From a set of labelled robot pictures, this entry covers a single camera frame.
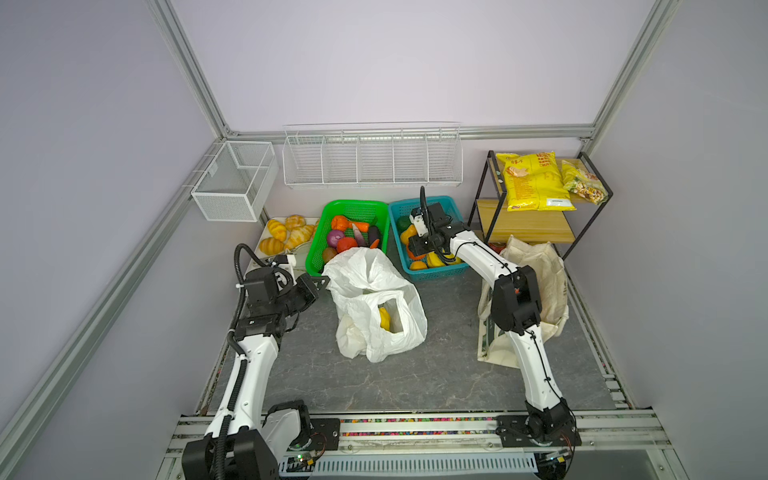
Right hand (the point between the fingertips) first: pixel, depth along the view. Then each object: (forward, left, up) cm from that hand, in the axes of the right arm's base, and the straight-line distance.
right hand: (418, 243), depth 101 cm
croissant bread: (+3, +54, -5) cm, 54 cm away
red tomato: (+3, +26, -3) cm, 26 cm away
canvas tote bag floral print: (-37, -18, +3) cm, 41 cm away
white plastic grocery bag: (-28, +15, +19) cm, 37 cm away
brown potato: (+1, +32, -6) cm, 33 cm away
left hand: (-23, +24, +12) cm, 36 cm away
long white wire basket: (+21, +15, +21) cm, 33 cm away
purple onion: (+6, +30, -3) cm, 31 cm away
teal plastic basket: (+20, +5, -2) cm, 20 cm away
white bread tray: (-26, +38, +24) cm, 52 cm away
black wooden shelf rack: (-4, -24, +13) cm, 27 cm away
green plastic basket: (+18, +16, -2) cm, 24 cm away
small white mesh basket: (+16, +63, +14) cm, 66 cm away
